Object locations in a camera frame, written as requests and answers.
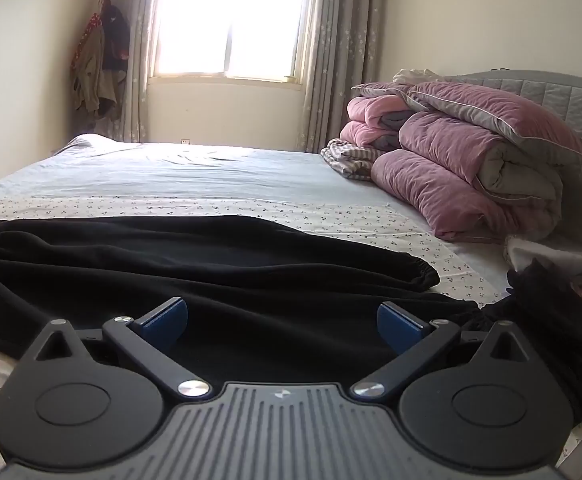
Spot grey padded headboard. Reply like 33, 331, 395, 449
458, 69, 582, 261

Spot cherry print bed sheet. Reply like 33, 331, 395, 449
0, 194, 582, 480

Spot cream cloth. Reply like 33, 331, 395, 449
393, 68, 464, 86

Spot dark cloth pile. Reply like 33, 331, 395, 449
451, 257, 582, 431

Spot hanging clothes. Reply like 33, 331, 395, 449
70, 0, 131, 121

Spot blue-grey bed sheet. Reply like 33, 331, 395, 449
0, 133, 514, 306

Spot pink and grey folded quilt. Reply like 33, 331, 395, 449
371, 110, 564, 243

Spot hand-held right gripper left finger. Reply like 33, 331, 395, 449
34, 296, 213, 402

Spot striped folded cloth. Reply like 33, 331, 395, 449
320, 139, 387, 181

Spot small pink folded quilt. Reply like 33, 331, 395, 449
340, 82, 422, 153

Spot grey patterned curtain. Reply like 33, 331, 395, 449
298, 0, 389, 153
108, 0, 172, 143

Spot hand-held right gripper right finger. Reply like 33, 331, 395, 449
349, 301, 532, 402

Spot black pants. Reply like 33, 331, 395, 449
0, 215, 482, 391

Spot white cloth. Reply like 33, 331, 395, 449
503, 235, 582, 306

